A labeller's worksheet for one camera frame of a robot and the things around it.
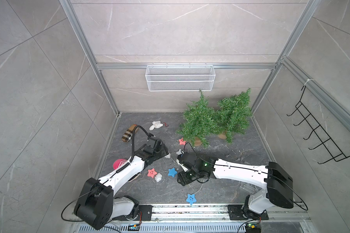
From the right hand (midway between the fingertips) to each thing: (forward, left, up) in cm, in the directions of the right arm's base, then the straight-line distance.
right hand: (182, 179), depth 77 cm
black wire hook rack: (+1, -64, +24) cm, 68 cm away
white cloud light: (+3, +14, -6) cm, 16 cm away
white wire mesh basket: (+64, 0, +22) cm, 67 cm away
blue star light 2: (-8, -4, -6) cm, 11 cm away
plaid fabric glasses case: (+33, +38, -4) cm, 51 cm away
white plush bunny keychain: (+43, +19, -4) cm, 47 cm away
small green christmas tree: (+25, -11, +19) cm, 33 cm away
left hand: (+18, +9, +3) cm, 20 cm away
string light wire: (-5, -8, +11) cm, 14 cm away
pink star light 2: (+28, 0, -6) cm, 29 cm away
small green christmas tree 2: (+30, -30, +19) cm, 47 cm away
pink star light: (+6, +18, -6) cm, 20 cm away
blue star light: (+6, +6, -6) cm, 10 cm away
